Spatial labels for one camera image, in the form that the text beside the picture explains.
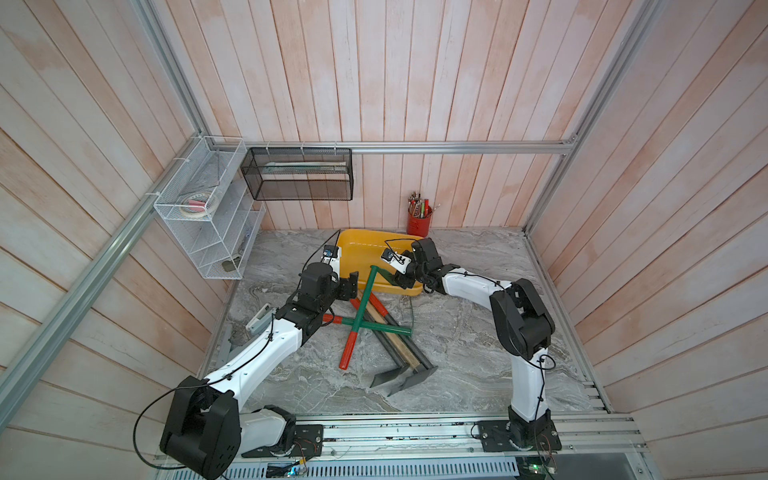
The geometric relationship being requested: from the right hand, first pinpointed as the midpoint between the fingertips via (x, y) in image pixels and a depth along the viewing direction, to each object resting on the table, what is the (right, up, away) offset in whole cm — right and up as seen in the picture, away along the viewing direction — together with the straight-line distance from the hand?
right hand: (395, 262), depth 100 cm
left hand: (-15, -3, -16) cm, 23 cm away
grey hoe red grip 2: (+7, -30, -17) cm, 36 cm away
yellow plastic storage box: (-12, +5, +15) cm, 20 cm away
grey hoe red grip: (-3, -31, -18) cm, 36 cm away
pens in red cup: (+9, +20, +6) cm, 23 cm away
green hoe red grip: (-14, -24, -14) cm, 31 cm away
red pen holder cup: (+10, +14, +14) cm, 22 cm away
